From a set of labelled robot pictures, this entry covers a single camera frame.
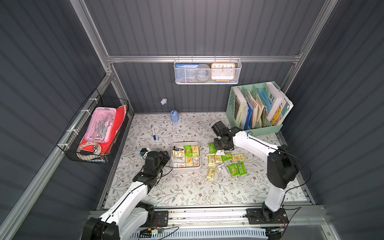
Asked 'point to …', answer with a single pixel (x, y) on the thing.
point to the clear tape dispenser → (89, 148)
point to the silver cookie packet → (223, 170)
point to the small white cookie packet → (220, 152)
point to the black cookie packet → (175, 148)
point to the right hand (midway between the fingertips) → (222, 144)
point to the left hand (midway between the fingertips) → (164, 153)
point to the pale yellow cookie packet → (189, 161)
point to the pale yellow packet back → (178, 153)
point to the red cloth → (121, 112)
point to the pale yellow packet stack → (195, 151)
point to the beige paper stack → (257, 108)
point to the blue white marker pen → (154, 136)
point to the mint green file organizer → (260, 89)
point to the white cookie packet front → (179, 165)
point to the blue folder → (248, 123)
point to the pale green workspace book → (241, 103)
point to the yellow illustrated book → (276, 114)
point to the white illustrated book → (278, 96)
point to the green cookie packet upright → (188, 150)
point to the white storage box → (196, 160)
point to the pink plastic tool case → (101, 127)
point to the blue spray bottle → (174, 116)
